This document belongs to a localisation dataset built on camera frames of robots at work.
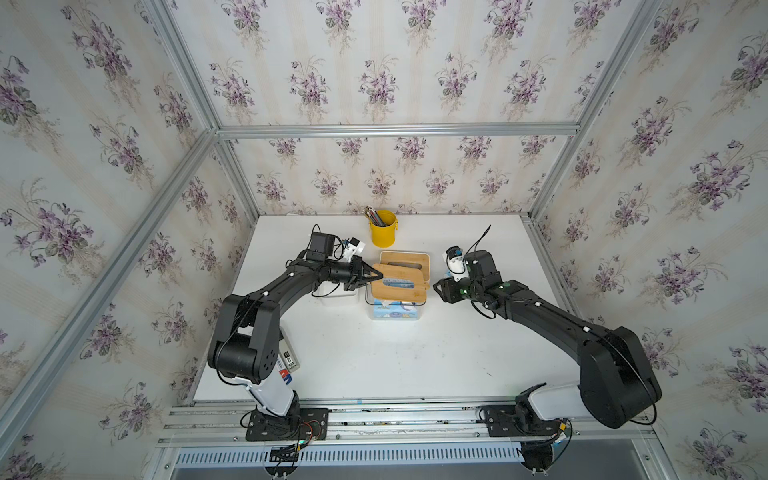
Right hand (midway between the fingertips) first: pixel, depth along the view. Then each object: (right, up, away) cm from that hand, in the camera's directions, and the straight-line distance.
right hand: (445, 283), depth 88 cm
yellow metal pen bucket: (-18, +15, +21) cm, 32 cm away
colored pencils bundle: (-22, +21, +13) cm, 33 cm away
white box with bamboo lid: (-11, +7, +14) cm, 19 cm away
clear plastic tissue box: (-23, -5, -4) cm, 24 cm away
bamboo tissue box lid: (-9, +3, -2) cm, 10 cm away
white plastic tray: (-32, -1, -11) cm, 34 cm away
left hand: (-19, +2, -6) cm, 20 cm away
